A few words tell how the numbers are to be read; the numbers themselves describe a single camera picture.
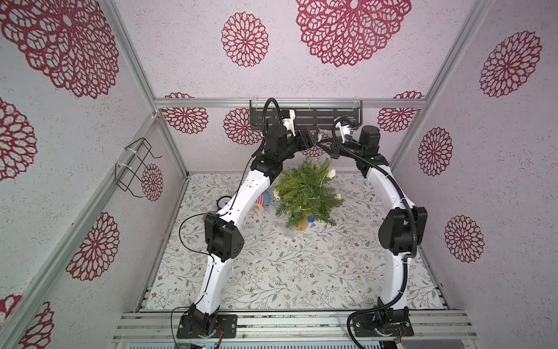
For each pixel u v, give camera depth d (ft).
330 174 2.40
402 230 1.82
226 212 1.83
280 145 2.08
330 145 2.61
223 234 1.79
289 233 3.15
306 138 2.30
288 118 2.31
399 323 2.20
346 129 2.50
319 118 3.24
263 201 3.38
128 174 2.45
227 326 2.41
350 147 2.50
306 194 2.45
